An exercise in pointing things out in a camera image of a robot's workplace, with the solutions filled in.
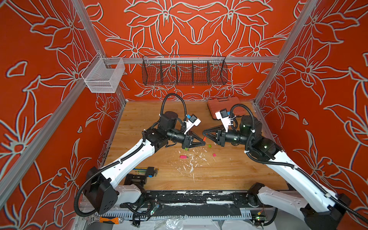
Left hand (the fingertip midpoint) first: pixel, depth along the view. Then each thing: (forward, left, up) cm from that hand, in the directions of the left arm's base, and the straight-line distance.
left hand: (203, 142), depth 63 cm
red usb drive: (0, 0, +2) cm, 2 cm away
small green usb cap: (-1, -3, -1) cm, 3 cm away
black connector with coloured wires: (-6, +28, -28) cm, 40 cm away
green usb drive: (+10, +8, -29) cm, 32 cm away
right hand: (+2, 0, +4) cm, 4 cm away
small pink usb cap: (+8, -10, -30) cm, 33 cm away
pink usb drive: (+5, +9, -29) cm, 30 cm away
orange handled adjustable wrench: (-30, +45, -29) cm, 61 cm away
